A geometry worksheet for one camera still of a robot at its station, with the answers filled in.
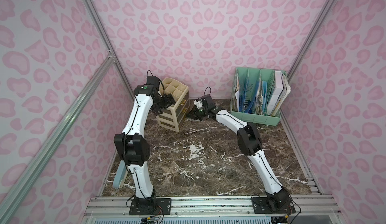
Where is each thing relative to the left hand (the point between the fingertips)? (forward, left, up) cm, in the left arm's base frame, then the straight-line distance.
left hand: (170, 104), depth 87 cm
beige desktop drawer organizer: (-5, -2, -5) cm, 8 cm away
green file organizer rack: (+8, -53, -1) cm, 53 cm away
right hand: (+2, -7, -12) cm, 14 cm away
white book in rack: (+9, -66, +3) cm, 67 cm away
